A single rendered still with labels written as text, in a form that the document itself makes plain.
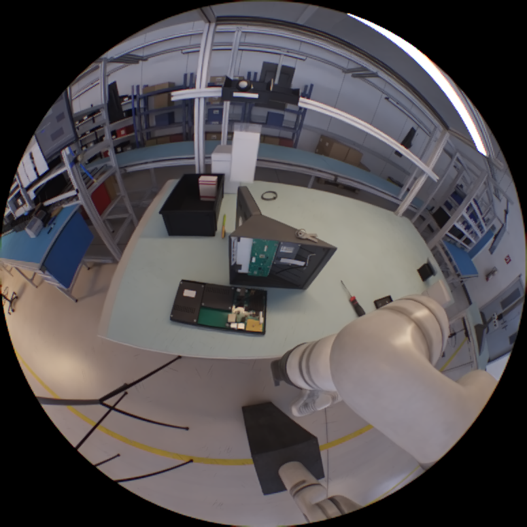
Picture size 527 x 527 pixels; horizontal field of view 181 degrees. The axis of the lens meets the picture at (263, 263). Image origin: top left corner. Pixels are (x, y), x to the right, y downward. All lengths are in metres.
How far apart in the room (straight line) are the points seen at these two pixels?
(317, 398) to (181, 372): 1.34
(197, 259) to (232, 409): 1.22
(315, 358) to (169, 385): 1.45
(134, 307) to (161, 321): 0.11
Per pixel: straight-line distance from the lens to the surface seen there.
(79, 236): 1.78
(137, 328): 0.54
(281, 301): 0.50
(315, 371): 0.18
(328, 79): 4.73
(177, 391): 1.55
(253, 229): 0.36
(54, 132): 1.34
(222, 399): 1.48
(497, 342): 7.01
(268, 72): 2.07
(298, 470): 0.68
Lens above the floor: 1.45
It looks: 53 degrees down
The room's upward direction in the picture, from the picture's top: 15 degrees clockwise
